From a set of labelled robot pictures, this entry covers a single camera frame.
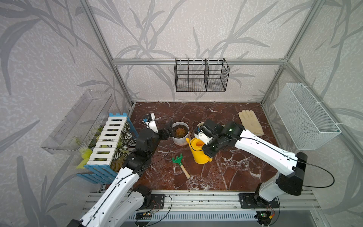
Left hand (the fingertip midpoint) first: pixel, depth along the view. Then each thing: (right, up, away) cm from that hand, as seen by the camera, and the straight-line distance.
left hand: (165, 122), depth 72 cm
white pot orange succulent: (+6, -8, +17) cm, 20 cm away
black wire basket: (+21, +33, +32) cm, 51 cm away
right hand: (+20, -14, 0) cm, 25 cm away
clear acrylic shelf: (-43, -4, -2) cm, 44 cm away
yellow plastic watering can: (+18, -18, +3) cm, 26 cm away
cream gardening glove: (+59, -2, +37) cm, 70 cm away
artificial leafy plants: (-19, -9, -3) cm, 21 cm away
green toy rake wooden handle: (+5, -25, +17) cm, 31 cm away
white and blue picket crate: (-27, -19, -12) cm, 35 cm away
